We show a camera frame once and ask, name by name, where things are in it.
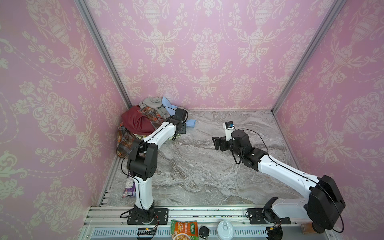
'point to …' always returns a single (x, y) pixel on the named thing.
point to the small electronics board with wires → (147, 231)
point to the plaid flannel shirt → (126, 138)
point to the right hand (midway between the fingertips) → (219, 136)
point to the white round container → (225, 230)
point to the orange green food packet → (184, 230)
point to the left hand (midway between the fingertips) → (178, 127)
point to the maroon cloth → (137, 122)
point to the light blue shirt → (172, 109)
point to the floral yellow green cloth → (178, 135)
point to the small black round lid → (204, 232)
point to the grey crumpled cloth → (154, 103)
